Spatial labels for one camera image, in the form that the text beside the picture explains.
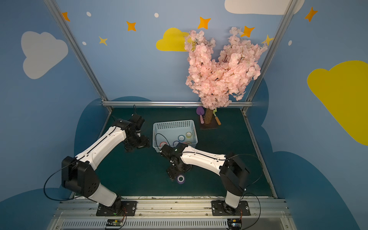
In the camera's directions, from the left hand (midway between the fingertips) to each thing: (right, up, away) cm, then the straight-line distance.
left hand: (143, 145), depth 83 cm
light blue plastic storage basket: (+14, +6, +24) cm, 28 cm away
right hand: (+22, -14, -2) cm, 27 cm away
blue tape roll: (+22, +2, +19) cm, 29 cm away
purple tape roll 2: (+22, -22, +1) cm, 31 cm away
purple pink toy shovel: (+38, +24, +39) cm, 59 cm away
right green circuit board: (+50, -38, -11) cm, 64 cm away
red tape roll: (+9, -1, +16) cm, 18 cm away
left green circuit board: (-11, -37, -12) cm, 41 cm away
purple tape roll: (+18, -1, +18) cm, 25 cm away
